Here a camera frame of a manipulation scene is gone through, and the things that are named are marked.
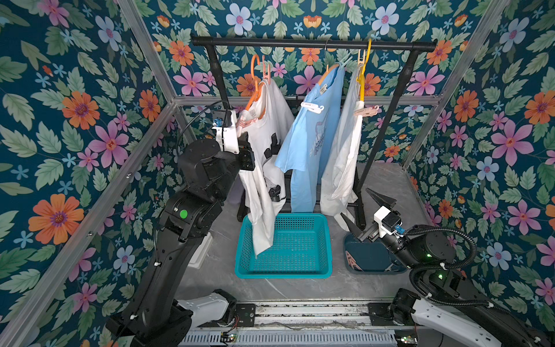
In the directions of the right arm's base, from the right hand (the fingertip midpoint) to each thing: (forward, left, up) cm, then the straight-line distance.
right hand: (362, 194), depth 56 cm
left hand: (+9, +30, +13) cm, 34 cm away
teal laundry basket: (+3, +16, -42) cm, 45 cm away
